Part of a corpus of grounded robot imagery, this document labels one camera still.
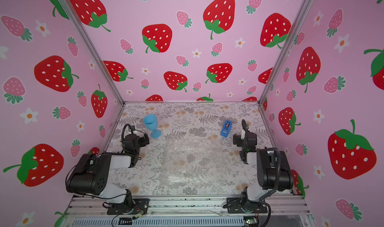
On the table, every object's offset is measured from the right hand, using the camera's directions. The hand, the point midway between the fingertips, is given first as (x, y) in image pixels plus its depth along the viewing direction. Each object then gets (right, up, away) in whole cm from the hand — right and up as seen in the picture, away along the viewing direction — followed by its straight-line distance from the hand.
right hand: (242, 133), depth 95 cm
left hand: (-67, -1, -1) cm, 67 cm away
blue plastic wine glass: (-58, +7, -7) cm, 59 cm away
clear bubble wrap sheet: (-32, -17, -7) cm, 37 cm away
